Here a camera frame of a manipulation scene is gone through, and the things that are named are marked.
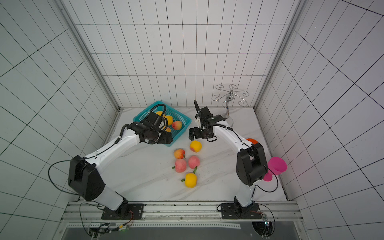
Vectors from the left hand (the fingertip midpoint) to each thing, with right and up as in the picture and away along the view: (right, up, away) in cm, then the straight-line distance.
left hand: (164, 142), depth 83 cm
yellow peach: (+15, -20, -5) cm, 25 cm away
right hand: (+19, +5, +6) cm, 21 cm away
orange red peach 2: (+8, -7, +5) cm, 12 cm away
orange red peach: (+5, +9, +19) cm, 22 cm away
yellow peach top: (+18, -4, +9) cm, 20 cm away
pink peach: (+9, -13, 0) cm, 16 cm away
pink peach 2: (+17, -11, +2) cm, 20 cm away
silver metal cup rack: (+39, +28, +5) cm, 48 cm away
